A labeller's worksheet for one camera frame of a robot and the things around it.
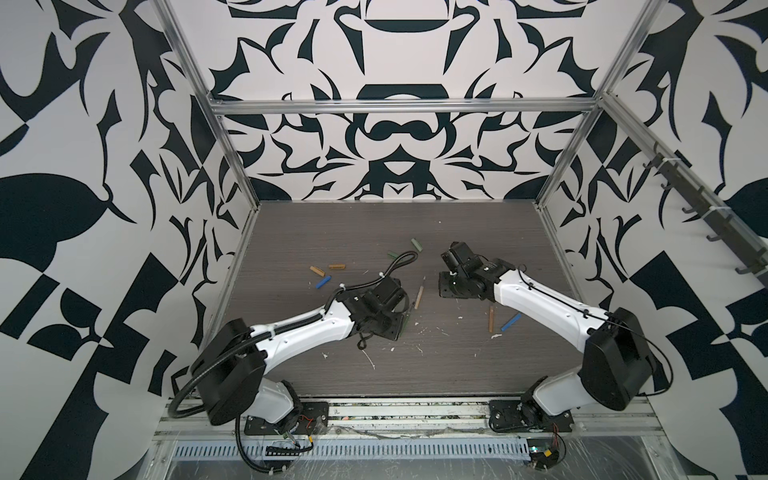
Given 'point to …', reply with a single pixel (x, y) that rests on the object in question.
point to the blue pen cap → (323, 282)
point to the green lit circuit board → (543, 453)
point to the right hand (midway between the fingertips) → (444, 285)
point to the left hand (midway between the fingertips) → (398, 321)
